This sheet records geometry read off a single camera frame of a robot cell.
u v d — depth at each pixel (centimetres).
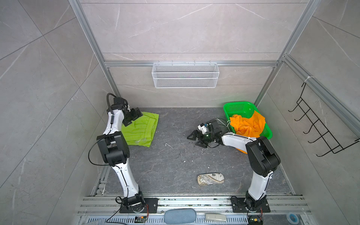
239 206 73
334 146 57
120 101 76
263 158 50
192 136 84
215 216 67
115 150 55
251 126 105
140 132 98
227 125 104
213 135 76
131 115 85
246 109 115
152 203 73
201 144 84
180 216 68
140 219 71
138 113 88
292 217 71
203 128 90
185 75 101
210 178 80
